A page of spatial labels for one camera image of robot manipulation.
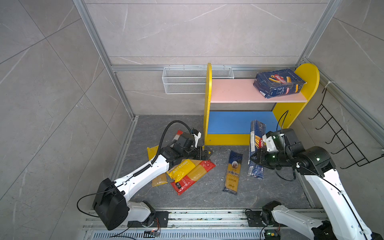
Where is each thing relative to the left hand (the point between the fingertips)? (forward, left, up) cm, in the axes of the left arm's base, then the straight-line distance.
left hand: (206, 149), depth 77 cm
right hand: (-10, -20, +8) cm, 23 cm away
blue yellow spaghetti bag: (-10, -16, -18) cm, 26 cm away
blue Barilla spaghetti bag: (0, -23, +15) cm, 27 cm away
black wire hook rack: (-15, -60, +14) cm, 63 cm away
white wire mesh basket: (+49, +6, +9) cm, 51 cm away
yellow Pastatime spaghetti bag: (-4, +14, -17) cm, 23 cm away
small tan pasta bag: (-9, +26, -19) cm, 33 cm away
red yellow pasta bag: (-2, +1, -18) cm, 18 cm away
